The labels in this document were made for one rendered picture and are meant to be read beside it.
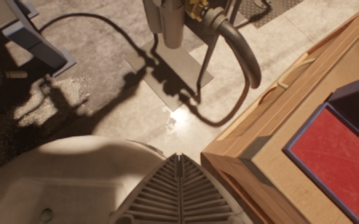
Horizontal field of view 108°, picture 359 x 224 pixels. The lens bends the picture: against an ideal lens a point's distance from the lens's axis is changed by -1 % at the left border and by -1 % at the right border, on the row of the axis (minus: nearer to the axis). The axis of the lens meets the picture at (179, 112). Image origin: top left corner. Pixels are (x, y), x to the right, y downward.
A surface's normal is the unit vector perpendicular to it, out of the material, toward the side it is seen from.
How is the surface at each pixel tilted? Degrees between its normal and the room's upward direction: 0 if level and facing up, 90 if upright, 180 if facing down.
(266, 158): 0
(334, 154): 0
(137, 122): 0
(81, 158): 15
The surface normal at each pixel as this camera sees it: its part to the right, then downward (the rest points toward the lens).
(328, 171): 0.02, -0.25
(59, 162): 0.02, -0.49
